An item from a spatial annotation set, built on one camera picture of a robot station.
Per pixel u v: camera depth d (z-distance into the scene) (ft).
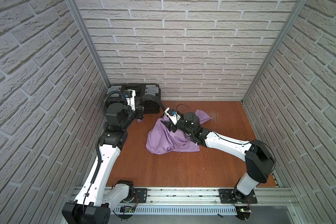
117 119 1.58
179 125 2.27
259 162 1.47
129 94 1.82
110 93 1.53
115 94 1.55
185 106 4.00
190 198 2.46
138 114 1.98
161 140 2.87
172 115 2.11
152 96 2.29
